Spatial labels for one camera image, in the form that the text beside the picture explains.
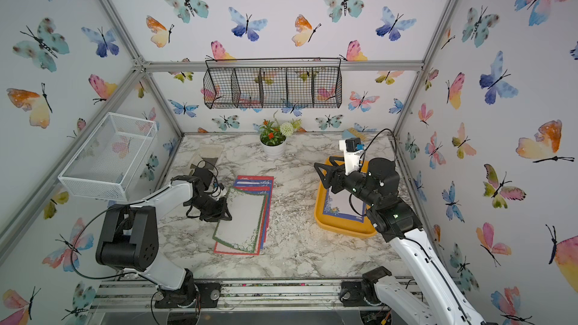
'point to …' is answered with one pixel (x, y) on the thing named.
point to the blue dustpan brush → (353, 133)
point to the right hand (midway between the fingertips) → (326, 160)
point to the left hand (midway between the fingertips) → (231, 215)
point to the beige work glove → (210, 153)
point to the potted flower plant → (273, 135)
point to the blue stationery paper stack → (339, 205)
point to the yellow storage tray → (336, 225)
